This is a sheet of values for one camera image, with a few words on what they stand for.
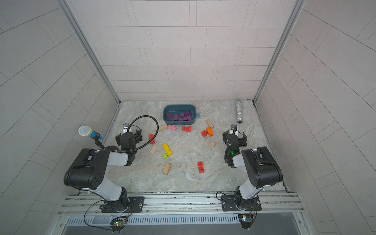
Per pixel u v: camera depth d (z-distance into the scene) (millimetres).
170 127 998
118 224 639
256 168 452
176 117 1051
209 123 1020
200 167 828
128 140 694
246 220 681
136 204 709
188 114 1075
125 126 771
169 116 1063
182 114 1051
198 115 1073
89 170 454
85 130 673
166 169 807
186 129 991
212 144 913
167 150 891
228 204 708
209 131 970
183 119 1051
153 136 710
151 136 944
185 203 724
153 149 891
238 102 1121
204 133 980
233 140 683
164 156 867
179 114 1051
